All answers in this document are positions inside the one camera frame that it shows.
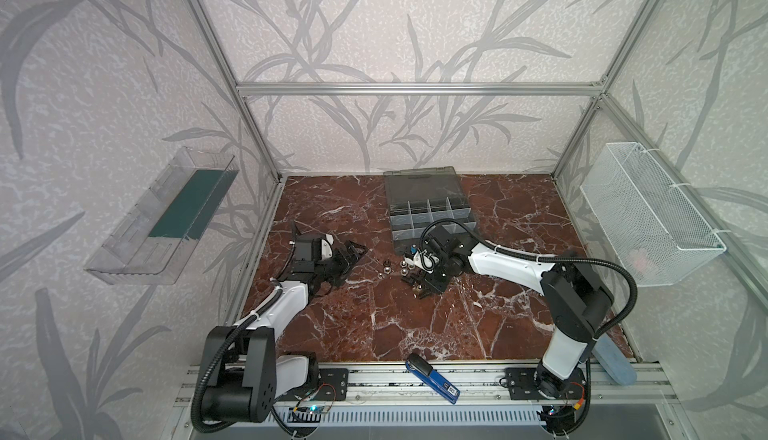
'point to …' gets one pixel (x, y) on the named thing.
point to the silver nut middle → (403, 272)
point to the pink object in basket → (639, 259)
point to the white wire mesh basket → (653, 224)
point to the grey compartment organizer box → (419, 197)
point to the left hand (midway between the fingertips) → (365, 249)
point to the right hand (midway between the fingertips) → (427, 271)
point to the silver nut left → (387, 270)
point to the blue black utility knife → (424, 371)
